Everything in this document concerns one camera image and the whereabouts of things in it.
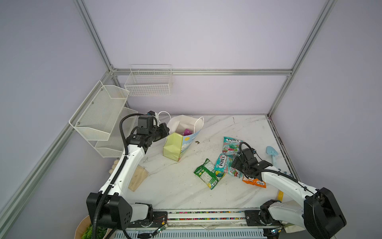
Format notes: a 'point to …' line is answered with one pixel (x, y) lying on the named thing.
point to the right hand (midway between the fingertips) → (235, 165)
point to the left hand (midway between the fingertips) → (168, 131)
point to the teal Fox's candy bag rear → (231, 145)
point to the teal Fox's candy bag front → (224, 163)
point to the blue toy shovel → (272, 151)
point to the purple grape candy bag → (186, 132)
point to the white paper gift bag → (183, 132)
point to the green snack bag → (206, 172)
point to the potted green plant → (84, 230)
